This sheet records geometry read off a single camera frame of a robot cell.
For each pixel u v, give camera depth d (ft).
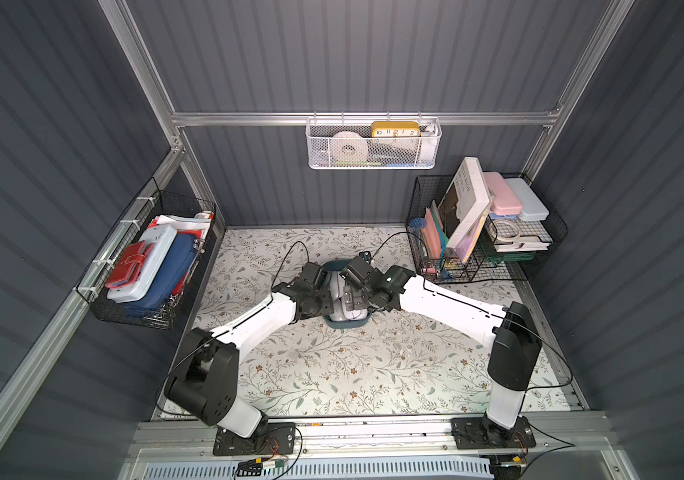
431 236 3.64
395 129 2.85
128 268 2.03
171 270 2.22
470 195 2.73
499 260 3.16
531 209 3.09
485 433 2.16
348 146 2.80
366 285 2.05
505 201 3.09
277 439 2.42
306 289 2.27
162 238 2.28
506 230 3.00
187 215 2.72
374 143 2.96
